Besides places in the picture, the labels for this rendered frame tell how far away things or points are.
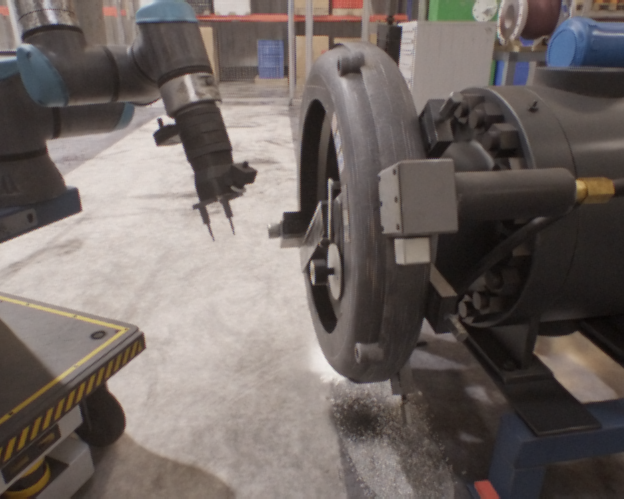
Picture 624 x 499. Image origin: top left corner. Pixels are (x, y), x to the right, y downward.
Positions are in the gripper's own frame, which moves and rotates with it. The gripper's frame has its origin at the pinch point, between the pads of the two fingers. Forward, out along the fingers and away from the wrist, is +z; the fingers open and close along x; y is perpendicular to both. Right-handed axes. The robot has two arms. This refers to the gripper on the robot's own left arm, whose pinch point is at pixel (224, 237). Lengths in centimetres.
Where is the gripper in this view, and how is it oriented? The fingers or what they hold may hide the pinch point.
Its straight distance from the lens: 81.2
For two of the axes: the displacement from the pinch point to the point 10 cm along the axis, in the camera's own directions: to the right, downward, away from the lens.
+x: 5.1, -2.3, 8.3
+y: 8.1, -2.0, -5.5
